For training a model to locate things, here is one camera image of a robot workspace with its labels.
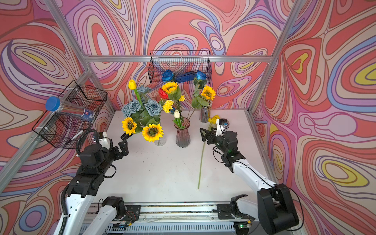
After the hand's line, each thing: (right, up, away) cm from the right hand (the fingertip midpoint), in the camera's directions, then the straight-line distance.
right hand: (205, 132), depth 82 cm
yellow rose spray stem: (+8, +8, +25) cm, 27 cm away
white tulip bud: (-16, +9, -5) cm, 19 cm away
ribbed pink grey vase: (-14, -6, +20) cm, 24 cm away
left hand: (-44, -5, -11) cm, 45 cm away
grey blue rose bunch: (-32, +11, -10) cm, 35 cm away
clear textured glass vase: (-29, -8, +16) cm, 34 cm away
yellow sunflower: (-39, +4, -10) cm, 41 cm away
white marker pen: (-68, -2, -9) cm, 68 cm away
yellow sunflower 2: (-26, +1, -17) cm, 31 cm away
